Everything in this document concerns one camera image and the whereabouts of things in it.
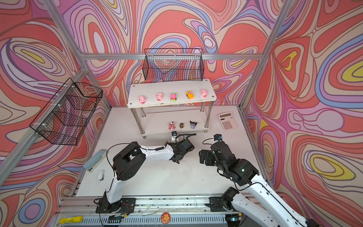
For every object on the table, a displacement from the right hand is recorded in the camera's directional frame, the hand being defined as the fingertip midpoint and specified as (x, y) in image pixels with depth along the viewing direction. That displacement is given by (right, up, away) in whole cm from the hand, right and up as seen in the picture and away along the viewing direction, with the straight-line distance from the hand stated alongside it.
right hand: (207, 157), depth 72 cm
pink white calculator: (+22, +19, +36) cm, 46 cm away
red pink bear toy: (-21, +16, +22) cm, 34 cm away
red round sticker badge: (-22, -30, -2) cm, 37 cm away
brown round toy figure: (-14, +15, +24) cm, 32 cm away
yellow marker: (-67, -29, -4) cm, 74 cm away
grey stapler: (-67, -5, +13) cm, 68 cm away
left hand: (-15, +1, +23) cm, 27 cm away
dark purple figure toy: (-6, +16, +22) cm, 28 cm away
